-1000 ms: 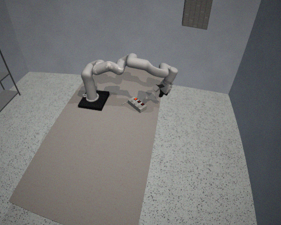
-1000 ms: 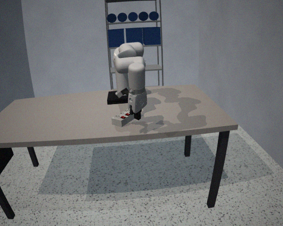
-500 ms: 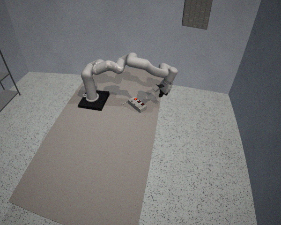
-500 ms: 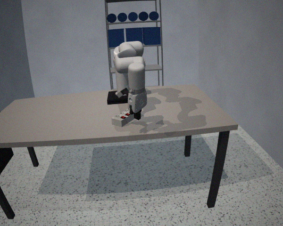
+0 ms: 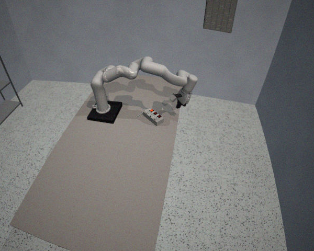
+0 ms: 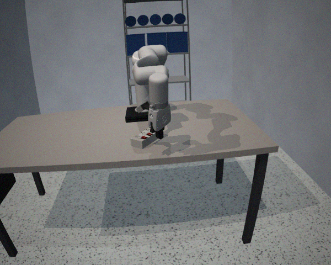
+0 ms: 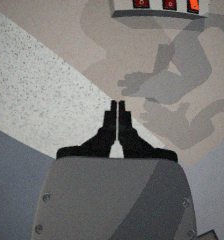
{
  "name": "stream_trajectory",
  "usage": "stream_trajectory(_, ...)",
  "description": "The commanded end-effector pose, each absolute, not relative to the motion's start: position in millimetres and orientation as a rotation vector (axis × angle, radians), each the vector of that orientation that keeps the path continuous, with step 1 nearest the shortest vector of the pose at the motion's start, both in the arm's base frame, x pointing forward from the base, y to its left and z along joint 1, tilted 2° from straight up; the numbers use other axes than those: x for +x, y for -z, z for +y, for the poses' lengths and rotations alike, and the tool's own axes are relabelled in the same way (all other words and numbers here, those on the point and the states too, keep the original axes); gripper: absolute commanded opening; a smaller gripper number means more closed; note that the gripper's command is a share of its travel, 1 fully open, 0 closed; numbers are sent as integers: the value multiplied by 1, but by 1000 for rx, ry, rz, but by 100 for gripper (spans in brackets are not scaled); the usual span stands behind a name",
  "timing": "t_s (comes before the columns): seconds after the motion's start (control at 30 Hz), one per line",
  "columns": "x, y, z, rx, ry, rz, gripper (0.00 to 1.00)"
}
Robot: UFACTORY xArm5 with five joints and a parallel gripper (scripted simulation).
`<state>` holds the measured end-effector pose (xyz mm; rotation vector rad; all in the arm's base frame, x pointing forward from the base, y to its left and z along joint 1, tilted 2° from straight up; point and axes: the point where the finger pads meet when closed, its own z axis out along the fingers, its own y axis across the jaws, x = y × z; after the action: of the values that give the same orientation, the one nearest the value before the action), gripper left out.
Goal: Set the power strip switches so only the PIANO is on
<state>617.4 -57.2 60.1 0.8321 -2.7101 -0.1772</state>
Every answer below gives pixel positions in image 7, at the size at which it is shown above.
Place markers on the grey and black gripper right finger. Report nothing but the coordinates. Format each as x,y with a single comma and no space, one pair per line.
136,147

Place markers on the grey power strip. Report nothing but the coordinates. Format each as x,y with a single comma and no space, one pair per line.
186,9

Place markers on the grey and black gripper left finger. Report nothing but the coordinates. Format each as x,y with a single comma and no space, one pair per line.
97,145

